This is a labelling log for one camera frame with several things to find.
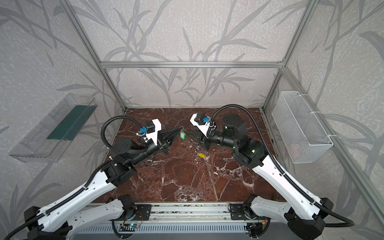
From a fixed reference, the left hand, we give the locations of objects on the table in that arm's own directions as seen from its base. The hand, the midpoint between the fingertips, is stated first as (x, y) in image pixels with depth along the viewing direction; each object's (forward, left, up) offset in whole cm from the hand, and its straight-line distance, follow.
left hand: (181, 126), depth 56 cm
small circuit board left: (-29, +24, -42) cm, 56 cm away
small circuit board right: (-30, -34, -41) cm, 61 cm away
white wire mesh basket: (0, -50, -7) cm, 50 cm away
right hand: (+3, -3, -2) cm, 5 cm away
